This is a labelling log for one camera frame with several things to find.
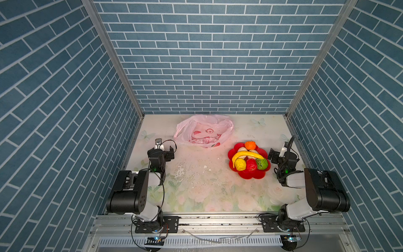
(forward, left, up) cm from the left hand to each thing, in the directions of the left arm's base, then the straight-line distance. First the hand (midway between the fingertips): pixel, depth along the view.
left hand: (162, 146), depth 93 cm
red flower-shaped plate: (-16, -49, -5) cm, 52 cm away
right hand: (-3, -70, +1) cm, 70 cm away
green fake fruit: (-12, -58, 0) cm, 59 cm away
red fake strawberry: (-11, -52, -2) cm, 53 cm away
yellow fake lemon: (-11, -46, -2) cm, 47 cm away
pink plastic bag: (+18, -25, -7) cm, 32 cm away
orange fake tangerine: (0, -53, +2) cm, 53 cm away
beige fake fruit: (-1, -48, -1) cm, 48 cm away
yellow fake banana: (-6, -49, +2) cm, 49 cm away
